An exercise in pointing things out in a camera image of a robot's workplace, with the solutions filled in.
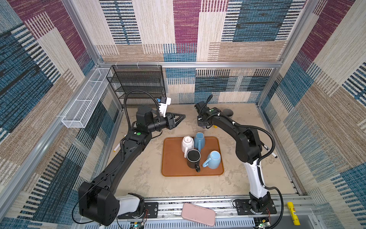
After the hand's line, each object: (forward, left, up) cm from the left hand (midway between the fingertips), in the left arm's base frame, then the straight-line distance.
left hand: (184, 114), depth 68 cm
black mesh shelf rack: (+45, +44, -11) cm, 63 cm away
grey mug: (+23, -31, -24) cm, 46 cm away
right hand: (+16, -14, -26) cm, 33 cm away
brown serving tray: (-10, +7, -35) cm, 37 cm away
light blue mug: (-12, -16, -27) cm, 34 cm away
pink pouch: (-36, -6, -34) cm, 50 cm away
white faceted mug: (-1, -2, -25) cm, 25 cm away
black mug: (-10, -5, -25) cm, 28 cm away
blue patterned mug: (+1, -9, -26) cm, 28 cm away
